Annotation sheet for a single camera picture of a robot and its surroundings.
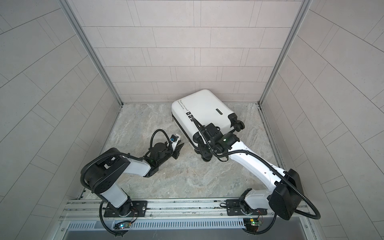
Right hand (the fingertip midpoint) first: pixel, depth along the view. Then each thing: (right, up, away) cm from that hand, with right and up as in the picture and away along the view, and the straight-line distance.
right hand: (202, 150), depth 77 cm
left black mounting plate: (-33, -25, -9) cm, 43 cm away
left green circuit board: (-34, -30, -13) cm, 47 cm away
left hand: (-9, +3, +10) cm, 14 cm away
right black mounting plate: (+15, -26, -7) cm, 31 cm away
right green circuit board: (+24, -31, -10) cm, 40 cm away
